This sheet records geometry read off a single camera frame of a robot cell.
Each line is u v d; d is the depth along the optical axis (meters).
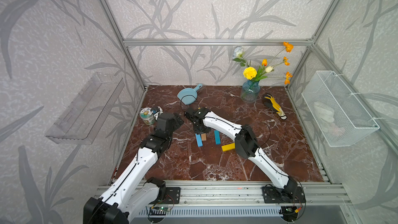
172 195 0.72
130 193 0.43
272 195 0.73
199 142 0.91
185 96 0.85
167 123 0.60
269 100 1.07
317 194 0.75
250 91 1.04
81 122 0.66
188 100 1.12
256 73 0.87
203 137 0.93
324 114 0.76
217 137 0.93
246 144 0.62
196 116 0.72
